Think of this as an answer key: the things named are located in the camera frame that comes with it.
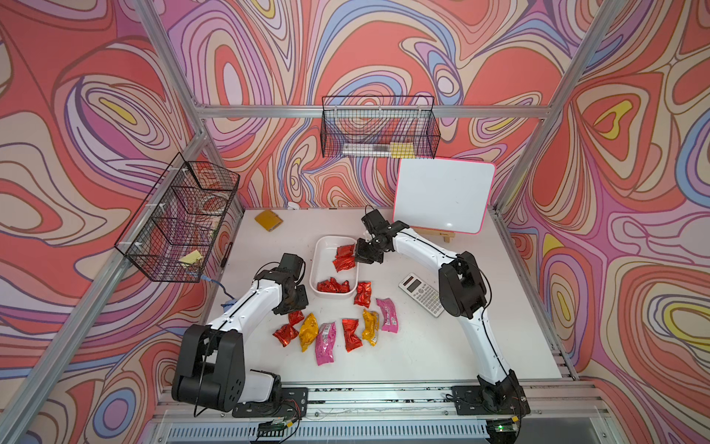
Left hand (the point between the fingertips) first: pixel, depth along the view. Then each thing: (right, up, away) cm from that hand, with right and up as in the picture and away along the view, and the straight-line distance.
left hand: (300, 304), depth 88 cm
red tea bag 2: (+21, +3, +3) cm, 21 cm away
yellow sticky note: (-25, +16, -16) cm, 34 cm away
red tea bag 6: (+14, +16, +13) cm, 25 cm away
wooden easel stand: (+53, +22, +18) cm, 60 cm away
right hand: (+19, +12, +10) cm, 24 cm away
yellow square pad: (-20, +29, +30) cm, 46 cm away
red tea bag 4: (+10, +5, +4) cm, 12 cm away
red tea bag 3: (-1, -4, -1) cm, 4 cm away
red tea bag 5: (+14, +11, +11) cm, 21 cm away
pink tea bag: (+9, -10, -7) cm, 15 cm away
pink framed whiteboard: (+51, +38, +14) cm, 65 cm away
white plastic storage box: (+5, +15, +16) cm, 23 cm away
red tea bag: (+17, -9, -6) cm, 20 cm away
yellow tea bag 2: (+4, -7, -5) cm, 9 cm away
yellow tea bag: (+22, -6, -6) cm, 24 cm away
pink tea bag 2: (+28, -3, -2) cm, 29 cm away
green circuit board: (-4, -28, -17) cm, 33 cm away
